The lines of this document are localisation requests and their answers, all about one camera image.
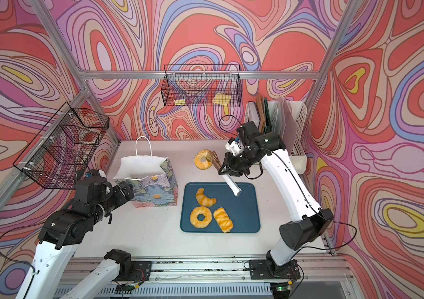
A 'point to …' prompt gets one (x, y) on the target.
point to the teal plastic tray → (244, 210)
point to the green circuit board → (125, 288)
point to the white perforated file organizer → (298, 109)
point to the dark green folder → (268, 124)
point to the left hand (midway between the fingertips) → (128, 190)
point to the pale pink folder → (289, 125)
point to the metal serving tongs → (232, 185)
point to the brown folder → (262, 122)
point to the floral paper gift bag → (151, 182)
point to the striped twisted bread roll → (223, 220)
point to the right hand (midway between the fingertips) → (222, 178)
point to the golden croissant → (202, 200)
